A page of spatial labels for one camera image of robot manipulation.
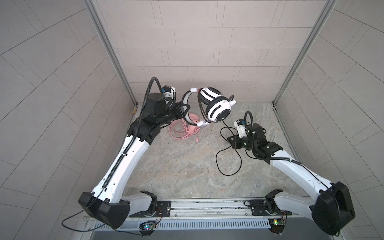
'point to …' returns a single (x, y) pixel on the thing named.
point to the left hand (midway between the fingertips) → (192, 104)
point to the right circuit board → (277, 225)
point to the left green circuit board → (147, 227)
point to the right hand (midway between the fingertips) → (227, 139)
